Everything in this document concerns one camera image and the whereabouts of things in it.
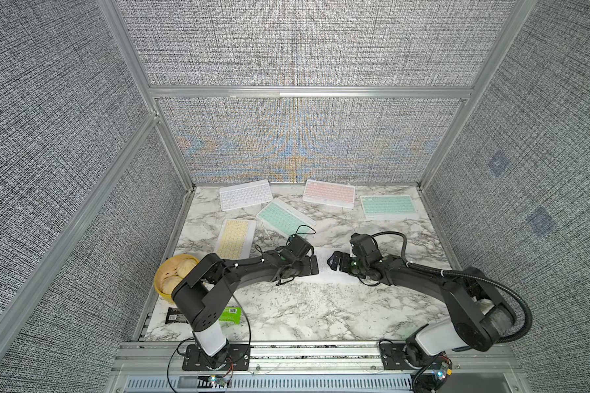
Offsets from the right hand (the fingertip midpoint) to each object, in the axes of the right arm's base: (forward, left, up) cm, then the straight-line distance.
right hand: (335, 258), depth 90 cm
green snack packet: (-19, +36, -2) cm, 41 cm away
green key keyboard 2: (+22, +19, -5) cm, 30 cm away
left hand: (-2, +8, -1) cm, 9 cm away
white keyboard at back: (+36, +38, -5) cm, 53 cm away
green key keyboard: (+27, -27, -4) cm, 39 cm away
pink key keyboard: (+37, -2, -5) cm, 37 cm away
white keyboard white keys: (-8, +4, +5) cm, 10 cm away
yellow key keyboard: (+11, +39, -4) cm, 41 cm away
